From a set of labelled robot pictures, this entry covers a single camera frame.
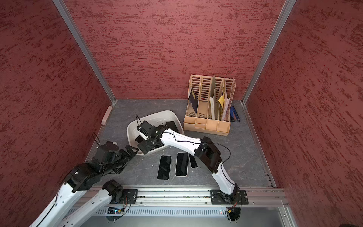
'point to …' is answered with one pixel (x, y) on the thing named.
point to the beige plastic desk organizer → (209, 101)
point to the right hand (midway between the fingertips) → (149, 145)
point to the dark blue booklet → (194, 100)
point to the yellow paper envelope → (221, 100)
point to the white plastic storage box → (159, 119)
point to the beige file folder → (212, 108)
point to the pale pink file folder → (227, 110)
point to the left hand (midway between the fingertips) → (134, 158)
